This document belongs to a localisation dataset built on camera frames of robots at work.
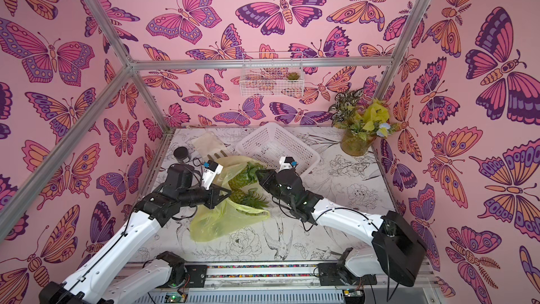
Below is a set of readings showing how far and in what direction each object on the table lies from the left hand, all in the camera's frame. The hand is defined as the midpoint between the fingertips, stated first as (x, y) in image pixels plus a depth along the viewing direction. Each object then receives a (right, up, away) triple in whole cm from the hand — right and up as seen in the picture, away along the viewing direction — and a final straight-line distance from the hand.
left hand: (232, 191), depth 74 cm
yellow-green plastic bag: (-9, -14, +6) cm, 18 cm away
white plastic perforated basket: (+15, +19, +38) cm, 45 cm away
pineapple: (+5, +5, +2) cm, 7 cm away
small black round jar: (-31, +12, +30) cm, 45 cm away
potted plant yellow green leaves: (+54, +27, +20) cm, 63 cm away
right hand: (+8, +7, +2) cm, 11 cm away
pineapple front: (+6, -5, +12) cm, 14 cm away
